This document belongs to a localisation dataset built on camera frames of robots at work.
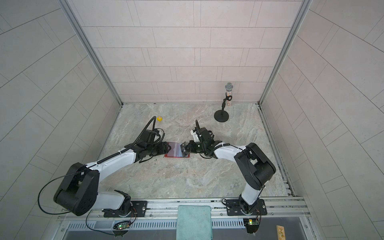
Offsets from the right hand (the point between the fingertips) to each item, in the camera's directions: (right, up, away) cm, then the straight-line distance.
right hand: (184, 149), depth 86 cm
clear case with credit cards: (-2, -2, +2) cm, 4 cm away
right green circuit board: (+33, -31, -18) cm, 49 cm away
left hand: (-7, +1, +1) cm, 8 cm away
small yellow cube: (-20, +17, +21) cm, 34 cm away
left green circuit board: (-24, -28, -22) cm, 43 cm away
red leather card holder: (-5, -2, +3) cm, 7 cm away
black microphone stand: (+26, +19, +22) cm, 39 cm away
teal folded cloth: (+6, -29, -19) cm, 35 cm away
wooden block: (+44, -31, -22) cm, 58 cm away
